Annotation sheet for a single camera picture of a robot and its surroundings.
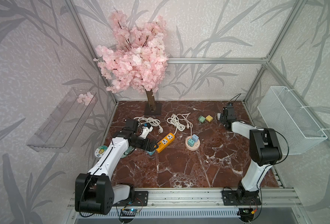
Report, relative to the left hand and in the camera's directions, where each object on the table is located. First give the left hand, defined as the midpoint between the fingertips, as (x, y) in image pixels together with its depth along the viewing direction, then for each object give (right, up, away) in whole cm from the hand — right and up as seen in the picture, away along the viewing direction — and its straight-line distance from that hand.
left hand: (151, 144), depth 82 cm
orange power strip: (+7, -2, +12) cm, 14 cm away
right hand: (+53, +17, +19) cm, 58 cm away
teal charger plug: (+24, -1, +7) cm, 25 cm away
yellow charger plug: (+41, +14, +26) cm, 50 cm away
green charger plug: (+35, +14, +25) cm, 45 cm away
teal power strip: (-2, -8, +8) cm, 11 cm away
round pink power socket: (+28, -4, +10) cm, 30 cm away
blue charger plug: (+27, +2, +9) cm, 29 cm away
